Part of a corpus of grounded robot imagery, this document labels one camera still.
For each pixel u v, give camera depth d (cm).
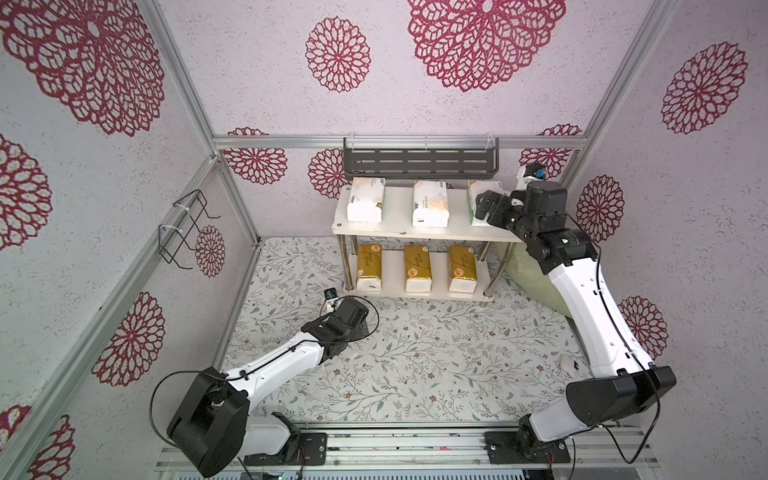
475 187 79
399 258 106
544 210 52
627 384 40
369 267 95
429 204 73
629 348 42
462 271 92
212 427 41
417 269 93
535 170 60
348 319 65
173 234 73
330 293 76
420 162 97
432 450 75
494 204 63
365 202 74
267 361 49
